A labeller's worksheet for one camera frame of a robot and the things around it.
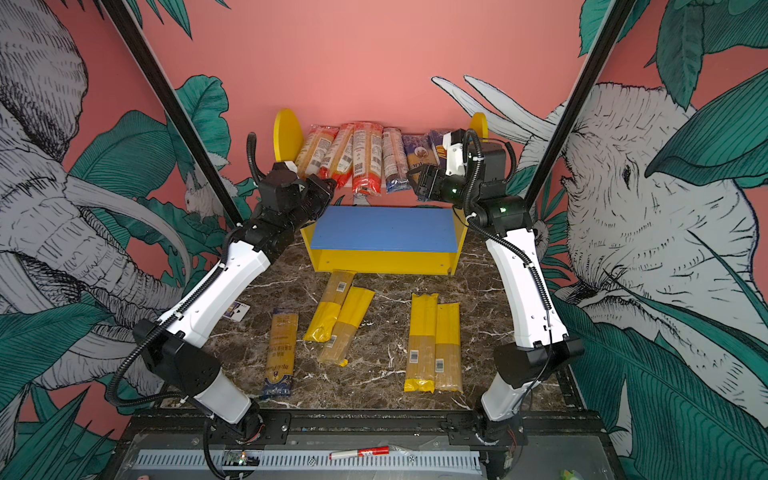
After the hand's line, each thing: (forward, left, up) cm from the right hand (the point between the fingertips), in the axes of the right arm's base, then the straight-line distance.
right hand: (415, 170), depth 66 cm
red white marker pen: (-49, +11, -46) cm, 68 cm away
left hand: (+3, +18, -3) cm, 19 cm away
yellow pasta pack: (-16, +27, -45) cm, 55 cm away
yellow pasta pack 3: (-22, -4, -46) cm, 51 cm away
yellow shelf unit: (+7, +2, -32) cm, 33 cm away
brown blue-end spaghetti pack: (-26, +37, -44) cm, 63 cm away
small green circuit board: (-50, +41, -46) cm, 80 cm away
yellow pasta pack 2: (-23, +21, -44) cm, 54 cm away
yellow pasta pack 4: (-28, -10, -45) cm, 54 cm away
